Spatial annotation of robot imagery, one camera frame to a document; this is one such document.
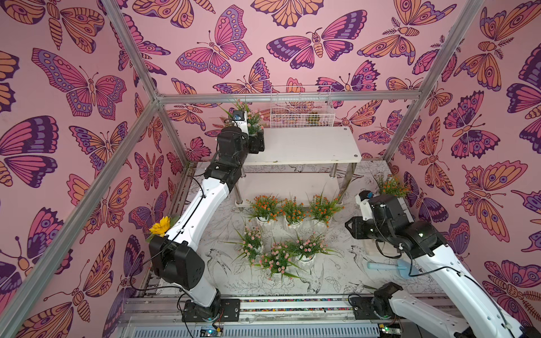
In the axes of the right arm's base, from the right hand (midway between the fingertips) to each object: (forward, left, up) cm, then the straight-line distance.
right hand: (350, 222), depth 72 cm
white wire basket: (+58, +14, +5) cm, 59 cm away
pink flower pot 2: (-11, +25, -7) cm, 29 cm away
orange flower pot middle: (+8, +19, -7) cm, 22 cm away
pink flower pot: (-7, +34, -5) cm, 35 cm away
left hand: (+27, +34, +20) cm, 47 cm away
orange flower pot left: (+8, +30, -5) cm, 31 cm away
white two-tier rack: (+48, +14, -21) cm, 54 cm away
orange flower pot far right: (+21, -24, -6) cm, 32 cm away
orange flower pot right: (+9, +7, -6) cm, 13 cm away
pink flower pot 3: (-7, +16, -8) cm, 19 cm away
